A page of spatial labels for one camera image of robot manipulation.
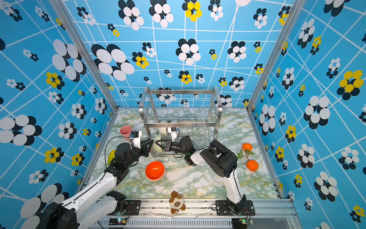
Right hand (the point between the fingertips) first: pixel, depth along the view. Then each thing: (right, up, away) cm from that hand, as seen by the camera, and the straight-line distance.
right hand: (157, 143), depth 81 cm
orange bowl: (-3, -18, +6) cm, 19 cm away
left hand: (-3, +2, 0) cm, 3 cm away
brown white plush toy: (+11, -30, -8) cm, 33 cm away
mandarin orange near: (+56, -14, +3) cm, 58 cm away
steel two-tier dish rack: (+24, +19, +35) cm, 47 cm away
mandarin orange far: (+56, -4, +10) cm, 57 cm away
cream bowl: (+1, +6, +11) cm, 12 cm away
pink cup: (-24, +6, +13) cm, 28 cm away
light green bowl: (0, -3, 0) cm, 3 cm away
